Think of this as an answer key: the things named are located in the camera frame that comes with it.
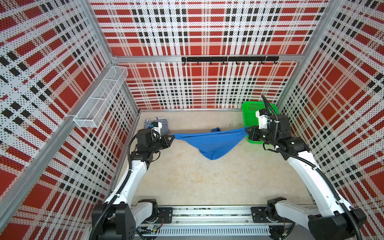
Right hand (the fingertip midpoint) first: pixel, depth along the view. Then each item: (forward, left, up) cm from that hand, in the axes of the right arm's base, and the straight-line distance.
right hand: (247, 130), depth 73 cm
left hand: (+1, +38, -8) cm, 39 cm away
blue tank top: (-2, +16, -10) cm, 19 cm away
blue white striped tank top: (+27, +53, -25) cm, 65 cm away
